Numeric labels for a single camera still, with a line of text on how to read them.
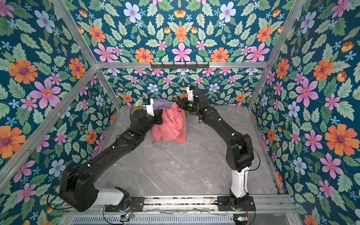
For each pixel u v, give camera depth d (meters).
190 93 0.77
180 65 0.92
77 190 0.40
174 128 0.81
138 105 1.12
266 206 0.74
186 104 0.75
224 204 0.74
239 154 0.50
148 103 0.67
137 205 0.73
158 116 0.68
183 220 0.77
